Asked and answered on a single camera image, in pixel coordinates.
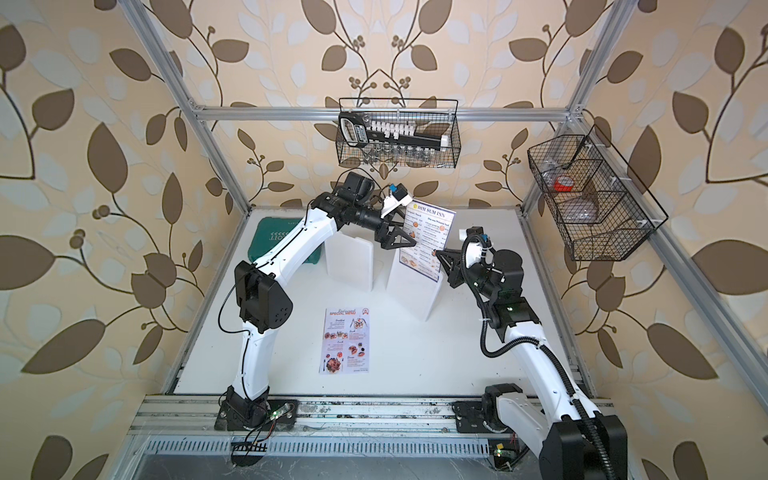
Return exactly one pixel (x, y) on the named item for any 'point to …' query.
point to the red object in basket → (563, 184)
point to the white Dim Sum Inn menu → (431, 229)
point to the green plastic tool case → (266, 233)
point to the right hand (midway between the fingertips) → (439, 252)
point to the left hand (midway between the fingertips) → (407, 227)
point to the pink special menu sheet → (345, 345)
